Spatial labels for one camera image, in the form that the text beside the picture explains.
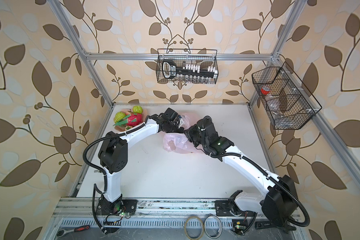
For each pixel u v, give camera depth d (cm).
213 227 70
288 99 76
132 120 100
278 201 39
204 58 91
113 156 52
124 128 100
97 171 86
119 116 102
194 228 69
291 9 74
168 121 76
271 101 71
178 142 69
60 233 67
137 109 105
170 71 85
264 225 69
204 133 57
